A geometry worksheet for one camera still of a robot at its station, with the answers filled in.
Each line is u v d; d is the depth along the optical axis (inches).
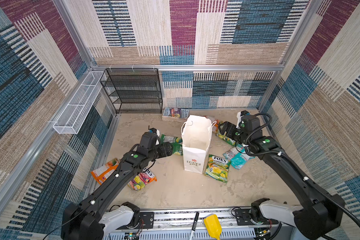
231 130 26.9
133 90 43.6
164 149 27.3
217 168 34.3
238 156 36.1
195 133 37.0
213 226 28.1
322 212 14.9
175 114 45.3
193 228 28.1
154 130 28.4
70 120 27.5
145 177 32.8
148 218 29.3
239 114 28.0
